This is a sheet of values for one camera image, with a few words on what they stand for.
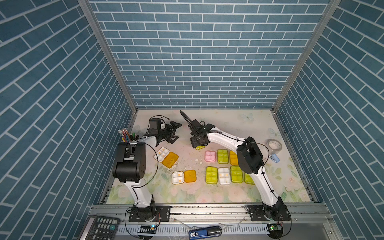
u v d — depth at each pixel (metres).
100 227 0.68
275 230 0.71
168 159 0.94
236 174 0.86
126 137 0.87
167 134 0.85
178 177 0.85
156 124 0.78
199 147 0.94
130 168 0.49
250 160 0.57
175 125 0.87
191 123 0.79
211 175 0.87
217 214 0.76
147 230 0.72
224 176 0.86
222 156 0.94
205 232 0.65
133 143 0.54
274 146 0.99
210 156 0.94
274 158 0.91
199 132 0.73
